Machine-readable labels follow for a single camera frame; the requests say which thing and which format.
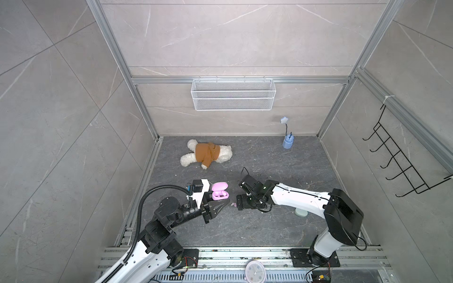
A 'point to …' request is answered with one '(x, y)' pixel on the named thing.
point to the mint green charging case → (301, 213)
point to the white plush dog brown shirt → (205, 153)
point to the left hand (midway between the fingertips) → (226, 193)
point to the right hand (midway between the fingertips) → (243, 204)
